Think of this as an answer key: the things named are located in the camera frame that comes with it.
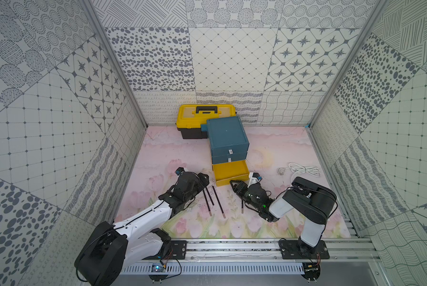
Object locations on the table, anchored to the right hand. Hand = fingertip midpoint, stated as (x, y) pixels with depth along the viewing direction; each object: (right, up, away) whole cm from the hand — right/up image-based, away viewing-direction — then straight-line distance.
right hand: (231, 185), depth 91 cm
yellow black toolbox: (-24, +36, +10) cm, 44 cm away
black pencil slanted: (-6, -8, -3) cm, 10 cm away
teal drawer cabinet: (-2, +24, -3) cm, 24 cm away
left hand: (-13, +5, -6) cm, 15 cm away
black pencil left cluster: (-12, -8, -3) cm, 15 cm away
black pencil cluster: (-11, -6, -1) cm, 13 cm away
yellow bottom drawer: (-3, +6, +5) cm, 8 cm away
